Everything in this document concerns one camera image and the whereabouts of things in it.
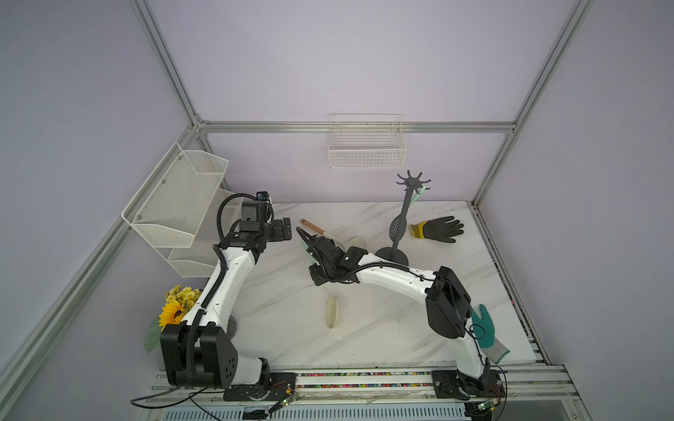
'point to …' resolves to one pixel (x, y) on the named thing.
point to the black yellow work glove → (438, 229)
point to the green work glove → (484, 332)
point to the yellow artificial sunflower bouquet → (178, 302)
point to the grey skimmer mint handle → (398, 224)
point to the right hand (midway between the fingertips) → (320, 273)
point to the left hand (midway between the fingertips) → (272, 229)
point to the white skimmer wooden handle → (354, 241)
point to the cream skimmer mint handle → (332, 306)
